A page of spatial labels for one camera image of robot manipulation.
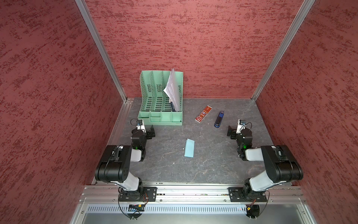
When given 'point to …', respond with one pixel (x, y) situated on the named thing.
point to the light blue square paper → (189, 149)
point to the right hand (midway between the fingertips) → (234, 127)
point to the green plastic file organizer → (155, 107)
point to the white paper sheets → (171, 89)
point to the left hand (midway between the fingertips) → (146, 128)
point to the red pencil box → (203, 114)
